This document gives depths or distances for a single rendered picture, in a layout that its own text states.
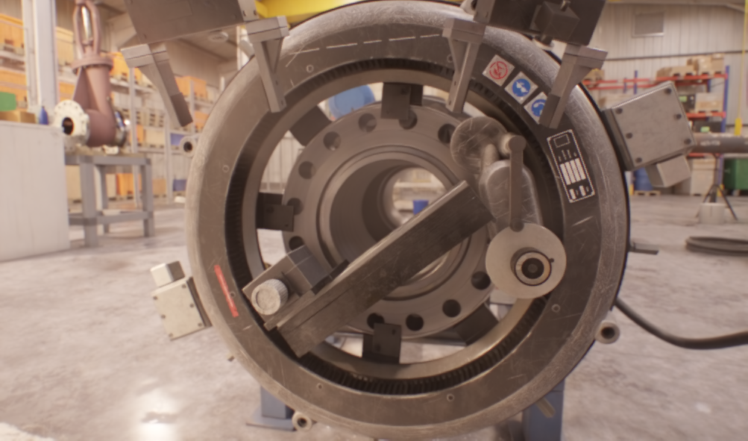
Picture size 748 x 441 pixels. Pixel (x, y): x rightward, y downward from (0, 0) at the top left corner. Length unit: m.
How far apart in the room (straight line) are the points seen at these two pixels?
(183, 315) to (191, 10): 0.54
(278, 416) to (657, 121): 1.11
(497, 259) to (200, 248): 0.49
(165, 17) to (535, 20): 0.40
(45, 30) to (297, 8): 7.25
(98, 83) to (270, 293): 4.59
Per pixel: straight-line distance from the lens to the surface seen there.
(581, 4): 0.51
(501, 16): 0.47
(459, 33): 0.46
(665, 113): 0.68
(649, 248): 0.79
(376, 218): 1.36
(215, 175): 0.68
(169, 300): 0.81
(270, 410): 1.21
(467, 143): 0.61
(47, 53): 8.89
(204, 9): 0.48
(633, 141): 0.66
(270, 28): 0.46
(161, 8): 0.50
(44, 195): 4.40
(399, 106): 0.70
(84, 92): 5.05
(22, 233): 4.32
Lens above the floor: 0.69
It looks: 5 degrees down
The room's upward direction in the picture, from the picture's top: straight up
